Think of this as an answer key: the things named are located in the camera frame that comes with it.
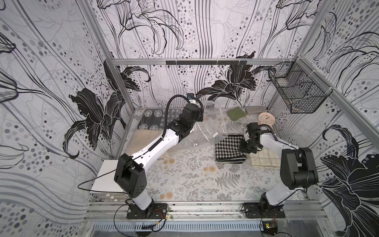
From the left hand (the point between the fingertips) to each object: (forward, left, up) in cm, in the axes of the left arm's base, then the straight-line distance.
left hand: (198, 110), depth 81 cm
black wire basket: (+16, -62, +4) cm, 65 cm away
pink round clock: (+17, -52, -24) cm, 59 cm away
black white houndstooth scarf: (-12, -20, -23) cm, 32 cm away
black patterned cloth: (+11, +32, -23) cm, 41 cm away
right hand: (-9, -30, -25) cm, 40 cm away
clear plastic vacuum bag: (-11, -7, -3) cm, 13 cm away
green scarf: (+23, -31, -26) cm, 47 cm away
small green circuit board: (-50, -37, -27) cm, 68 cm away
